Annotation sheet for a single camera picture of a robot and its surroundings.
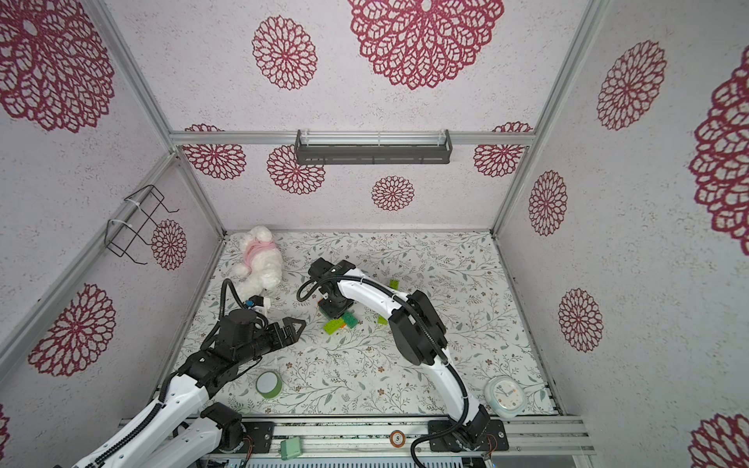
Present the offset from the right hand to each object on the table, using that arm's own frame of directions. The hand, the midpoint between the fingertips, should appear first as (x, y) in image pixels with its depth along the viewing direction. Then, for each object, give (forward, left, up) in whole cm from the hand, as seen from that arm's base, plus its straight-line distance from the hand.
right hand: (334, 306), depth 93 cm
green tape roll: (-24, +14, 0) cm, 28 cm away
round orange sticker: (-35, -20, -5) cm, 41 cm away
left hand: (-12, +8, +8) cm, 16 cm away
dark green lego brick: (-3, -5, -2) cm, 7 cm away
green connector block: (-38, +6, -2) cm, 39 cm away
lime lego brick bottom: (-6, 0, -2) cm, 6 cm away
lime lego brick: (-2, -15, -5) cm, 16 cm away
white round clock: (-25, -49, -4) cm, 55 cm away
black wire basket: (+1, +50, +30) cm, 59 cm away
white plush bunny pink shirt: (+14, +29, +1) cm, 32 cm away
